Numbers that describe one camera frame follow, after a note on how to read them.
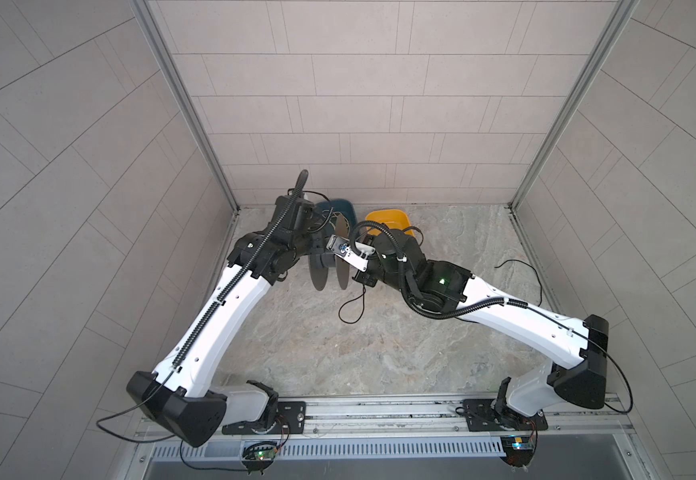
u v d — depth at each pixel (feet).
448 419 2.37
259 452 2.11
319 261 2.37
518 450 2.23
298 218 1.67
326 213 3.59
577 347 1.31
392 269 1.54
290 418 2.33
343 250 1.73
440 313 1.56
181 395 1.18
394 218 3.49
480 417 2.29
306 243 2.00
